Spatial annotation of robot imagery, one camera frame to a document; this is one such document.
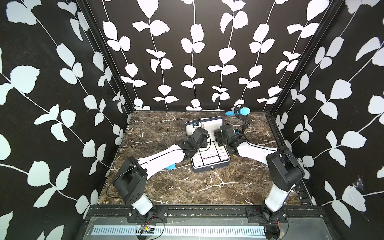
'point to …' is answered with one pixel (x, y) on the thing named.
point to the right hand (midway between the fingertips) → (211, 127)
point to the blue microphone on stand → (243, 111)
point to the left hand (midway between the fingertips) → (204, 134)
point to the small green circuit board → (145, 229)
